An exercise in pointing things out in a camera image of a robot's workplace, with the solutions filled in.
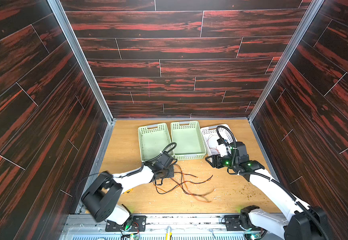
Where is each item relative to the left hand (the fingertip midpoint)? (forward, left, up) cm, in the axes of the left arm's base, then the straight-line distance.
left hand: (173, 171), depth 89 cm
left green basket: (+25, +15, -1) cm, 29 cm away
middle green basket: (+30, -10, -3) cm, 32 cm away
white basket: (+32, -33, +2) cm, 46 cm away
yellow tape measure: (-11, +25, -3) cm, 28 cm away
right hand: (+5, -22, +11) cm, 25 cm away
